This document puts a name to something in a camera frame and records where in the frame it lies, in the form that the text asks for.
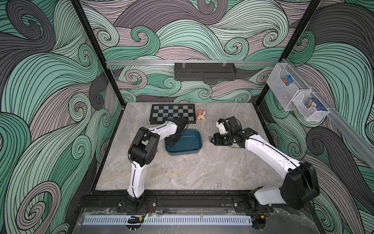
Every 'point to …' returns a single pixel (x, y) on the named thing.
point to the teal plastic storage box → (190, 143)
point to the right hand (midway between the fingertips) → (215, 140)
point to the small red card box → (201, 114)
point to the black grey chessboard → (160, 113)
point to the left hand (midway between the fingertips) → (175, 140)
